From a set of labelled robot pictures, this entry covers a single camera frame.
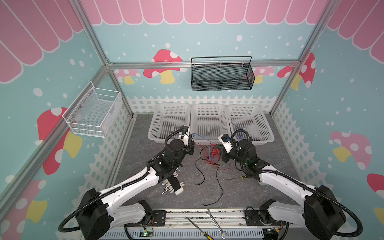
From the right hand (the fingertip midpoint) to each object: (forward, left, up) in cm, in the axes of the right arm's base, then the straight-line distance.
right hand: (216, 144), depth 81 cm
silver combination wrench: (-29, +5, -19) cm, 35 cm away
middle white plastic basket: (+31, +2, -16) cm, 35 cm away
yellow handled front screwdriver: (-38, +7, -18) cm, 43 cm away
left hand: (+1, +14, +6) cm, 15 cm away
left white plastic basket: (+36, +34, -16) cm, 52 cm away
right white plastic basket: (+36, -32, -17) cm, 51 cm away
